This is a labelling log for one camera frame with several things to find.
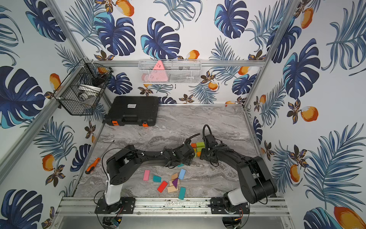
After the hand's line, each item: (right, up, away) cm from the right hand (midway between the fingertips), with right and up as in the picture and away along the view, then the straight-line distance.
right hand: (206, 156), depth 92 cm
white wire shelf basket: (-24, +58, +8) cm, 64 cm away
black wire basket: (-75, +40, -8) cm, 85 cm away
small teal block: (-30, -11, -9) cm, 33 cm away
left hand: (-12, +1, 0) cm, 12 cm away
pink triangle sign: (-31, +54, -1) cm, 62 cm away
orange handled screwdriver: (-70, -5, -6) cm, 71 cm away
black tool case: (-53, +31, +16) cm, 63 cm away
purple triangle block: (-19, -11, -12) cm, 26 cm away
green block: (-3, +7, +6) cm, 9 cm away
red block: (-27, -14, -10) cm, 32 cm away
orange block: (-6, +4, -8) cm, 11 cm away
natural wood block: (-21, -15, -12) cm, 29 cm away
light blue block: (-15, -8, -8) cm, 19 cm away
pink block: (-36, -9, -9) cm, 38 cm away
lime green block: (-5, +5, +1) cm, 7 cm away
